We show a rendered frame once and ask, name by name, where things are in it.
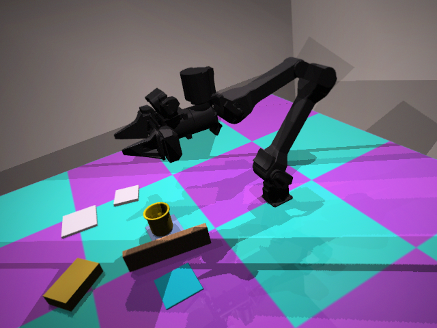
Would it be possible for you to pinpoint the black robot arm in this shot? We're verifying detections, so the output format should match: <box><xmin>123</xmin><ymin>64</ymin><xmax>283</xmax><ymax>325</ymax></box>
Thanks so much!
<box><xmin>145</xmin><ymin>57</ymin><xmax>337</xmax><ymax>207</ymax></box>

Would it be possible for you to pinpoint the yellow rectangular block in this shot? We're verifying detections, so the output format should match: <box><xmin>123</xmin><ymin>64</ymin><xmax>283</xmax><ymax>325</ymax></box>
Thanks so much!
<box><xmin>43</xmin><ymin>258</ymin><xmax>103</xmax><ymax>311</ymax></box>

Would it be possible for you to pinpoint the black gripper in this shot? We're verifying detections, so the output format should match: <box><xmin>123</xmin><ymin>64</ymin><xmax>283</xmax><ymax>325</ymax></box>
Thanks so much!
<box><xmin>114</xmin><ymin>105</ymin><xmax>196</xmax><ymax>163</ymax></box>

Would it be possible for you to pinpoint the brown wooden beam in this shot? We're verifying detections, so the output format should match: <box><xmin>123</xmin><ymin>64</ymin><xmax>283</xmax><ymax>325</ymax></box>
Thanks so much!
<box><xmin>122</xmin><ymin>223</ymin><xmax>211</xmax><ymax>272</ymax></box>

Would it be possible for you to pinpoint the white flat square pad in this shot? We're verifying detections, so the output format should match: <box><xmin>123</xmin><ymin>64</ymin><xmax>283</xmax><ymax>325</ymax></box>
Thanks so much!
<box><xmin>114</xmin><ymin>185</ymin><xmax>139</xmax><ymax>206</ymax></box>

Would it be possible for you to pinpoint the white flat rectangular slab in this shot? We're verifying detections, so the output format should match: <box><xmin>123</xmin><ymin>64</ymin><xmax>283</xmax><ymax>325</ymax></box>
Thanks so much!
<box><xmin>61</xmin><ymin>205</ymin><xmax>98</xmax><ymax>238</ymax></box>

